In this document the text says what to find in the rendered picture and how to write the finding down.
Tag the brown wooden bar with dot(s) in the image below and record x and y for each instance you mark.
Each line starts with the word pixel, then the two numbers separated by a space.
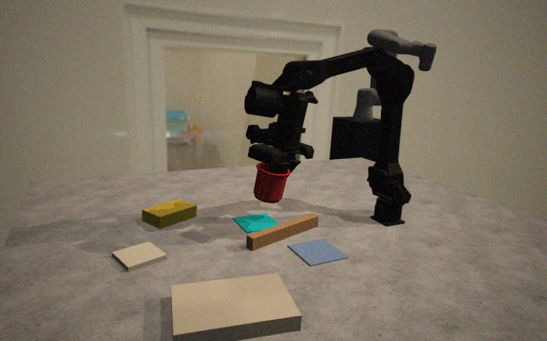
pixel 282 231

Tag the tan flat box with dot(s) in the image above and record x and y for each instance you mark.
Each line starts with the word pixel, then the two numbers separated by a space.
pixel 233 309

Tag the dark red cup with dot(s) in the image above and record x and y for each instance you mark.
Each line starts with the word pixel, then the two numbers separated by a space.
pixel 269 187

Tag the beige flat rectangular slab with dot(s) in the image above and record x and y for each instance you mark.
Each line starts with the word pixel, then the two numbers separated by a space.
pixel 138 256

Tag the yellow rectangular block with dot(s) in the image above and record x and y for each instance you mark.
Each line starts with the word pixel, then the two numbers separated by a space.
pixel 168 213

